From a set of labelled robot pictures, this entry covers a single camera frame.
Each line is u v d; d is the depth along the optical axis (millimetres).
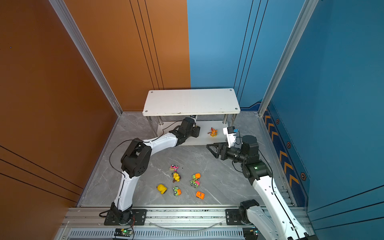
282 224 400
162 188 809
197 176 845
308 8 698
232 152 614
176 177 828
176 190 802
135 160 570
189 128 791
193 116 870
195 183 814
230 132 633
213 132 939
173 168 888
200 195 786
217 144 621
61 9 698
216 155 628
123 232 709
